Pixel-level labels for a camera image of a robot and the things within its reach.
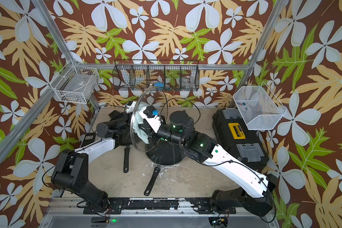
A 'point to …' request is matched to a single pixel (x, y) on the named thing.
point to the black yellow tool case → (232, 135)
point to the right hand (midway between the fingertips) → (137, 123)
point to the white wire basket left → (75, 84)
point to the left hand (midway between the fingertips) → (146, 120)
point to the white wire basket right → (258, 108)
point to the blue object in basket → (159, 84)
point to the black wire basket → (158, 75)
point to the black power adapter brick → (89, 137)
